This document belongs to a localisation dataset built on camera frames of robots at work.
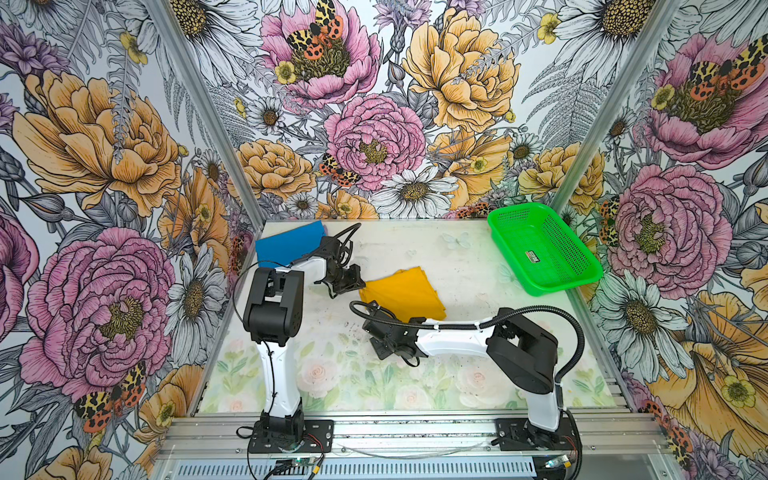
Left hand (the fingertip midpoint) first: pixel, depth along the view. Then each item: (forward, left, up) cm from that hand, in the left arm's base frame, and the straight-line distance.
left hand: (363, 290), depth 100 cm
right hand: (-19, -7, -1) cm, 20 cm away
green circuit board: (-46, +12, 0) cm, 48 cm away
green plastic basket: (+16, -65, 0) cm, 67 cm away
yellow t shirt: (-1, -15, 0) cm, 15 cm away
